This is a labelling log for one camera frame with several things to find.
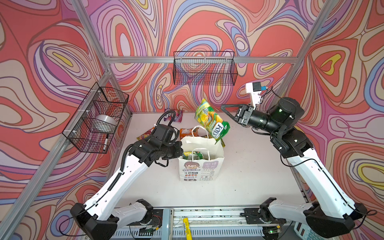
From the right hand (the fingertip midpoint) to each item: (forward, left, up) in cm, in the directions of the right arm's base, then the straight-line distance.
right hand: (220, 113), depth 52 cm
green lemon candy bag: (+3, +8, -35) cm, 36 cm away
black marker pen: (+6, +53, -23) cm, 58 cm away
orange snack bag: (+27, +14, -46) cm, 55 cm away
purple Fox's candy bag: (+44, +28, -46) cm, 69 cm away
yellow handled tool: (-30, +14, -47) cm, 58 cm away
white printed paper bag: (-6, +6, -35) cm, 36 cm away
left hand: (0, +14, -24) cm, 28 cm away
